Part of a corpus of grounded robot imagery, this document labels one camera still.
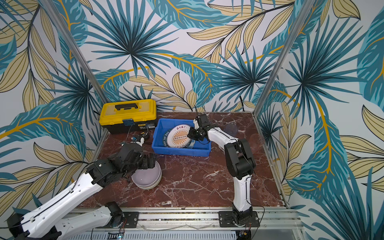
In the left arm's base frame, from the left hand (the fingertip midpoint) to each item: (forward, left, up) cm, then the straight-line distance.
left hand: (148, 158), depth 73 cm
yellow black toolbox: (+30, +20, -5) cm, 36 cm away
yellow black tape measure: (+27, +13, -18) cm, 35 cm away
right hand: (+24, -18, -14) cm, 33 cm away
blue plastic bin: (+16, -27, -16) cm, 36 cm away
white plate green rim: (+19, -21, -17) cm, 33 cm away
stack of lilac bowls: (-6, +2, -13) cm, 14 cm away
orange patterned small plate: (+24, -11, -16) cm, 31 cm away
